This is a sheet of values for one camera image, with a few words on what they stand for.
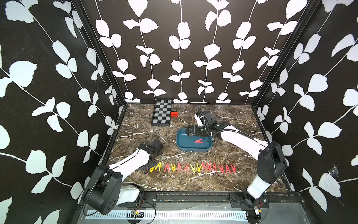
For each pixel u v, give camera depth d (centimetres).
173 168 85
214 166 86
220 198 76
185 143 95
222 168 85
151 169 84
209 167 85
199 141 96
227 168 85
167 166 85
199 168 86
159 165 86
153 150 64
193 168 85
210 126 66
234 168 85
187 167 86
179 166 86
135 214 71
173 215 70
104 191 41
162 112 111
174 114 112
